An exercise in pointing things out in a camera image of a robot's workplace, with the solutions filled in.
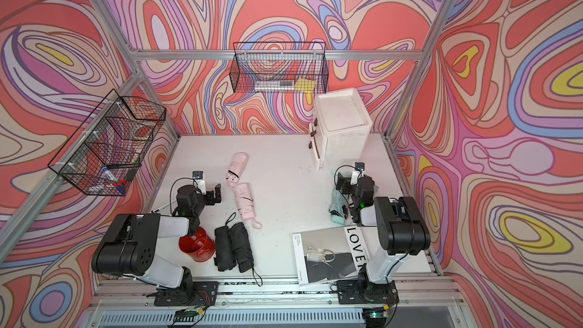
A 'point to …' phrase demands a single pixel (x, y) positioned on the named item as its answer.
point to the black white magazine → (329, 254)
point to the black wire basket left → (104, 156)
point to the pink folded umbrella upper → (236, 167)
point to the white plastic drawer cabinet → (339, 132)
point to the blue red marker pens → (118, 183)
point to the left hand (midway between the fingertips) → (210, 185)
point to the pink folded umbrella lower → (246, 206)
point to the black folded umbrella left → (225, 258)
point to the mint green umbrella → (339, 200)
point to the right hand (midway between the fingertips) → (350, 178)
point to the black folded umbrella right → (243, 250)
